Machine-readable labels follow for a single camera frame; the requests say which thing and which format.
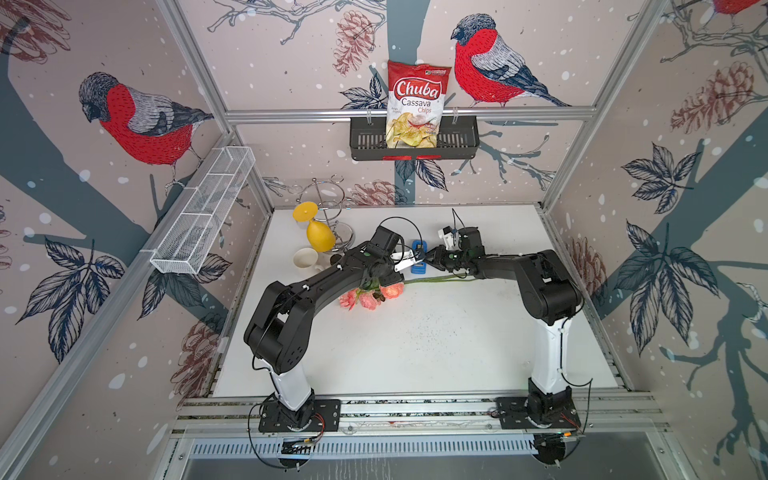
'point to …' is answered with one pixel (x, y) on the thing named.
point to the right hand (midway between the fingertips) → (420, 257)
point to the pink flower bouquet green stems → (372, 290)
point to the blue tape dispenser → (419, 268)
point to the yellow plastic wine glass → (319, 235)
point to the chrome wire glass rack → (330, 194)
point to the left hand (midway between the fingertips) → (399, 258)
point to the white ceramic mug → (306, 260)
